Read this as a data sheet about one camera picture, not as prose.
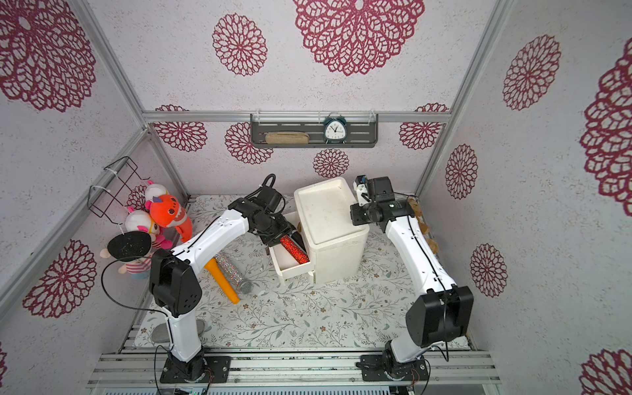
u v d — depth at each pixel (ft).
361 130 3.01
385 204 1.83
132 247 2.51
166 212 2.90
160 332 2.56
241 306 2.87
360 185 2.36
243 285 2.87
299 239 3.01
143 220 2.79
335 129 2.95
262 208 2.14
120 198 2.57
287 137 2.88
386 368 2.17
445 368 2.47
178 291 1.60
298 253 2.87
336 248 2.46
